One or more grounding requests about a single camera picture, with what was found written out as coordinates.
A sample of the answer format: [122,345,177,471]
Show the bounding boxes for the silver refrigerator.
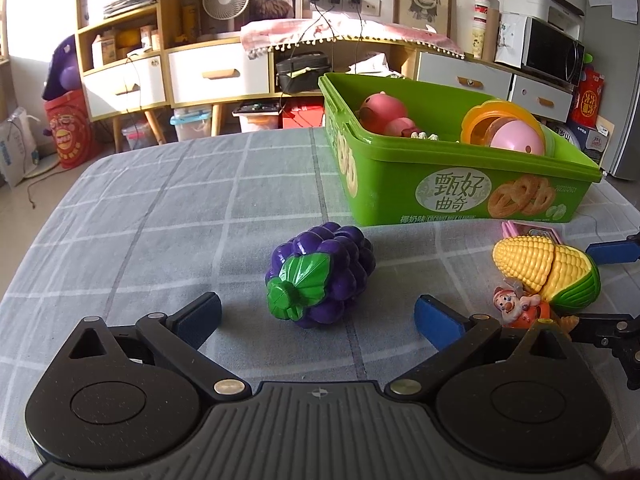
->
[584,0,639,181]

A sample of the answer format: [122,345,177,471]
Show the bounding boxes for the green plastic cookie box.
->
[319,73,602,226]

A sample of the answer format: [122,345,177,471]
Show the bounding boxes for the wooden tv cabinet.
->
[75,0,573,142]

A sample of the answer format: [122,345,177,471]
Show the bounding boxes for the orange toy pumpkin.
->
[460,100,546,145]

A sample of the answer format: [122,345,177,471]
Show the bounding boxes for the pink ball toy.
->
[490,120,546,156]

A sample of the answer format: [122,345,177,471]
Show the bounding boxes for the red paper bag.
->
[44,89,100,169]

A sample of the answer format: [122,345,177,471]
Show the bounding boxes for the grey checked tablecloth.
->
[0,127,640,474]

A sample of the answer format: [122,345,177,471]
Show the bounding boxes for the small orange figurine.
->
[492,287,551,330]

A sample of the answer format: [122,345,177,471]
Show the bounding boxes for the white starfish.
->
[410,131,439,141]

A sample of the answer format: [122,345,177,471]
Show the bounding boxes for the purple toy grapes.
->
[265,222,376,327]

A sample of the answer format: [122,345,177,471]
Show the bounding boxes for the yellow toy corn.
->
[491,235,601,314]

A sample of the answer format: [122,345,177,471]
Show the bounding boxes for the pink lace table runner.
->
[240,14,464,58]

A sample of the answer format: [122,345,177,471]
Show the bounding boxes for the black microwave oven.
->
[495,13,585,86]

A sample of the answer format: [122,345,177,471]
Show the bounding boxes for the pink card box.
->
[501,220,562,244]

